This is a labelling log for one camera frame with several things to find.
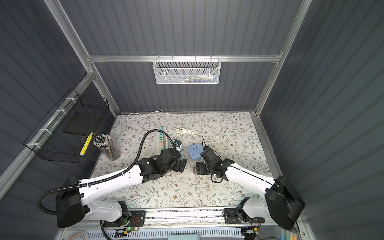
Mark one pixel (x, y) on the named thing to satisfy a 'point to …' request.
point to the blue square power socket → (195, 150)
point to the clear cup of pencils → (104, 143)
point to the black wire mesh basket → (62, 137)
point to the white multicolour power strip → (161, 138)
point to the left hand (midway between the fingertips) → (179, 157)
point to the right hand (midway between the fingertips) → (202, 168)
